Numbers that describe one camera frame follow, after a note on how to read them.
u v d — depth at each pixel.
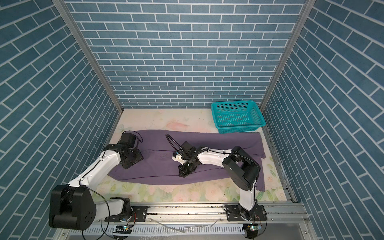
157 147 1.01
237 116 1.05
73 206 0.40
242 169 0.48
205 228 0.71
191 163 0.68
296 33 0.79
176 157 0.81
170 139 0.74
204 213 0.76
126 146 0.63
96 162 0.51
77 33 0.79
